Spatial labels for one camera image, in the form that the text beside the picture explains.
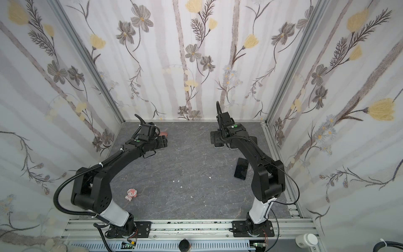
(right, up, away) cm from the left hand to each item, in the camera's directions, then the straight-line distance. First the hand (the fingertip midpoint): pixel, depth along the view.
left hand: (161, 137), depth 91 cm
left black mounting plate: (-3, -44, -17) cm, 47 cm away
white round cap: (+69, -43, -26) cm, 85 cm away
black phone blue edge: (+49, -21, +8) cm, 54 cm away
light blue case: (+36, -7, +14) cm, 39 cm away
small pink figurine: (-13, -30, -9) cm, 34 cm away
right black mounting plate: (+43, -44, -18) cm, 64 cm away
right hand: (+34, +2, -4) cm, 34 cm away
